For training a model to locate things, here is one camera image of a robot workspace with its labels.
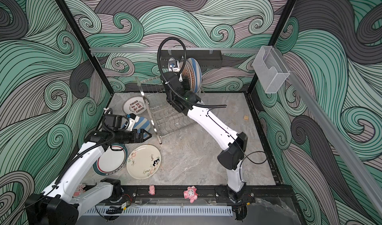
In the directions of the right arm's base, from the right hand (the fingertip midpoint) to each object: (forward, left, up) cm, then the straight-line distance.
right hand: (183, 76), depth 71 cm
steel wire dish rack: (+2, +14, -40) cm, 42 cm away
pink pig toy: (-45, -4, -37) cm, 58 cm away
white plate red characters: (+14, +39, -39) cm, 57 cm away
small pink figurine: (-43, +16, -37) cm, 59 cm away
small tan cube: (+3, -43, -40) cm, 59 cm away
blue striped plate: (-3, +29, -39) cm, 49 cm away
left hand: (-20, +20, -23) cm, 37 cm away
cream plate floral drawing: (-29, +24, -39) cm, 54 cm away
